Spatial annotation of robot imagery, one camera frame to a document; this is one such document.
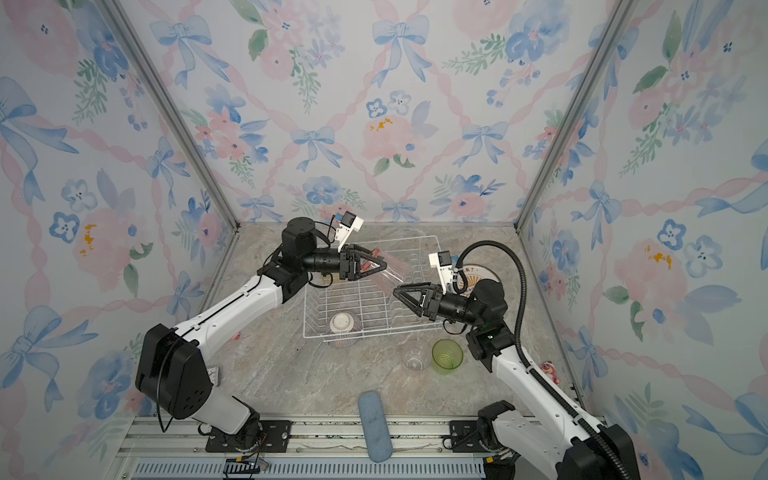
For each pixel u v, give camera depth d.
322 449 0.73
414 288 0.63
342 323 0.86
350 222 0.65
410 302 0.68
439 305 0.60
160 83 0.81
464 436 0.73
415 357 0.87
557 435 0.43
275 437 0.74
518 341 0.53
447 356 0.85
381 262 0.65
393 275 0.66
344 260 0.63
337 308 0.97
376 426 0.73
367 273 0.65
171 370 0.43
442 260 0.63
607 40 0.73
